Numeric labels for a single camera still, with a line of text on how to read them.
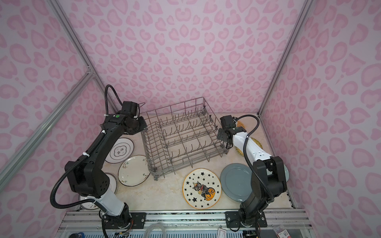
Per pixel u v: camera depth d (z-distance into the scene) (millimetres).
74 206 449
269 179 450
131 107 665
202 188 829
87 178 444
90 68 903
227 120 703
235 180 851
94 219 759
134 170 902
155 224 742
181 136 1029
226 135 644
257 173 423
